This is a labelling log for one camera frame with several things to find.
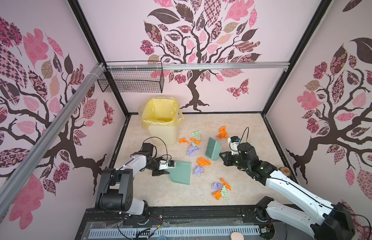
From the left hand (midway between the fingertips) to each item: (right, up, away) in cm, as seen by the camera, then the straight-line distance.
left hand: (166, 168), depth 89 cm
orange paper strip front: (+35, -7, -6) cm, 36 cm away
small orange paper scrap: (+10, +16, +14) cm, 23 cm away
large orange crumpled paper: (+39, +21, +17) cm, 47 cm away
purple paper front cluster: (+30, -8, -6) cm, 32 cm away
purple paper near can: (+16, +9, +8) cm, 20 cm away
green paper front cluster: (+33, -10, -8) cm, 36 cm away
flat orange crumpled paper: (+23, +3, +3) cm, 23 cm away
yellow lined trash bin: (-6, +34, +14) cm, 37 cm away
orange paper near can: (+20, +15, +12) cm, 28 cm away
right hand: (+31, +12, -10) cm, 35 cm away
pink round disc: (+37, -25, -22) cm, 49 cm away
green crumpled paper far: (+20, +21, +17) cm, 33 cm away
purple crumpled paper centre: (+20, 0, -2) cm, 20 cm away
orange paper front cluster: (+30, -11, -10) cm, 33 cm away
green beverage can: (+66, +2, -11) cm, 67 cm away
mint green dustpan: (+9, -3, +1) cm, 10 cm away
